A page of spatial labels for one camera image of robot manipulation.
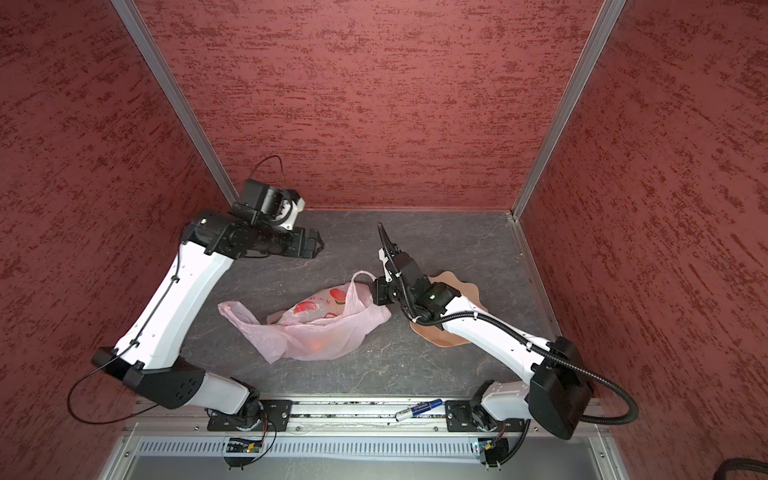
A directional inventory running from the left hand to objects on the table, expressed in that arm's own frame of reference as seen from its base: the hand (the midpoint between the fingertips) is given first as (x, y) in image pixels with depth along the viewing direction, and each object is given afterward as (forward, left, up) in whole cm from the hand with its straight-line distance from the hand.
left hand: (304, 251), depth 71 cm
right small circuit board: (-37, -48, -32) cm, 68 cm away
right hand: (-4, -16, -13) cm, 21 cm away
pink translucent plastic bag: (-13, -4, -15) cm, 21 cm away
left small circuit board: (-37, +15, -32) cm, 51 cm away
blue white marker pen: (-30, -26, -29) cm, 49 cm away
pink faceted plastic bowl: (-9, -35, -29) cm, 46 cm away
